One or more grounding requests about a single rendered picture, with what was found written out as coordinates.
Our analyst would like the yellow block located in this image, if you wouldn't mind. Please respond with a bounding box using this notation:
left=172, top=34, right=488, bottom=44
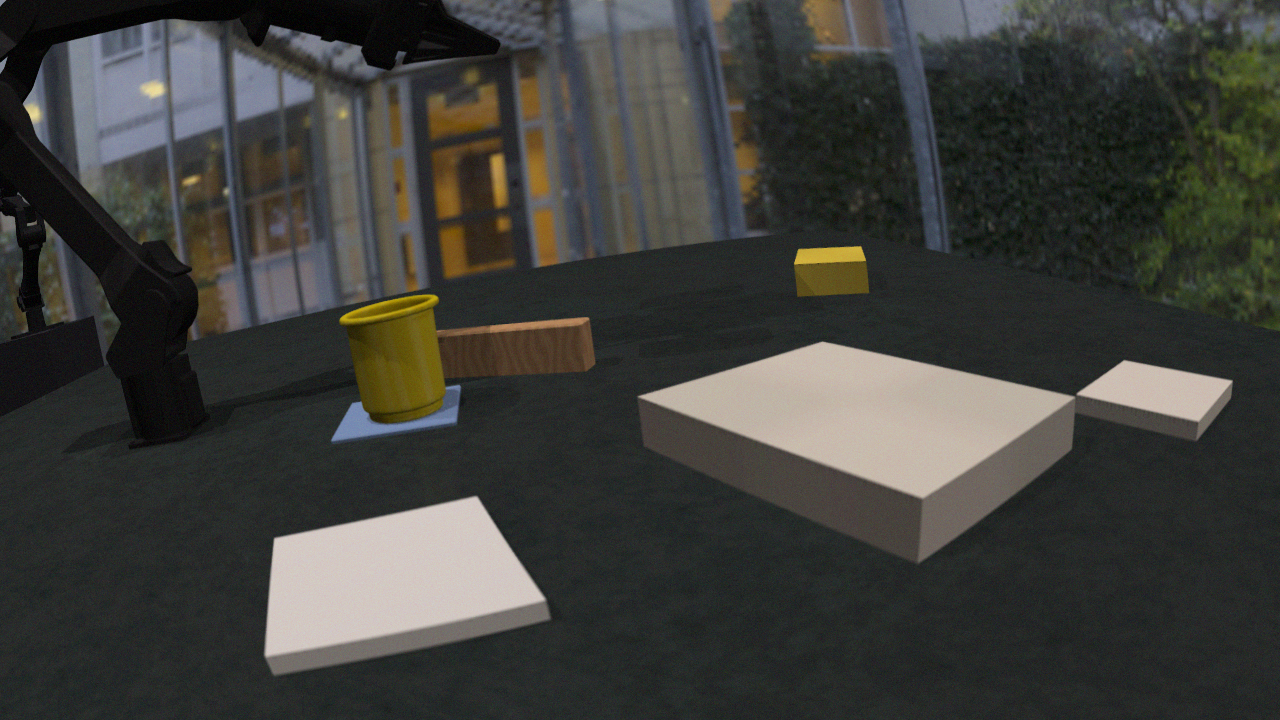
left=794, top=246, right=869, bottom=297

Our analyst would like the olive yellow cup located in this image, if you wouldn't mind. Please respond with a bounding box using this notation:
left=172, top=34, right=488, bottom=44
left=339, top=295, right=445, bottom=424

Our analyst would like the wooden plank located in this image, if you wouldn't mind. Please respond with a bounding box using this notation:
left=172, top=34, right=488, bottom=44
left=436, top=316, right=596, bottom=378

